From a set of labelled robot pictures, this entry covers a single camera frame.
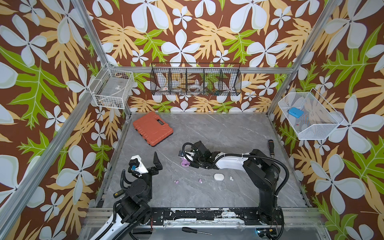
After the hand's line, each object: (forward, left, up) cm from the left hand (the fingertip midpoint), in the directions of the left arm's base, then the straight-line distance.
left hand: (145, 155), depth 71 cm
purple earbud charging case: (+5, -18, -20) cm, 28 cm away
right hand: (+10, -19, -19) cm, 29 cm away
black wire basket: (+51, -37, +9) cm, 64 cm away
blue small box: (+27, -83, +4) cm, 88 cm away
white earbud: (-4, -46, -22) cm, 51 cm away
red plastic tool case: (+32, +6, -20) cm, 38 cm away
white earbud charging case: (-3, -39, -21) cm, 44 cm away
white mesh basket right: (+16, -87, +9) cm, 89 cm away
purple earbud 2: (-5, -28, -22) cm, 36 cm away
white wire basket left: (+38, +24, +11) cm, 46 cm away
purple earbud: (-5, -14, -22) cm, 27 cm away
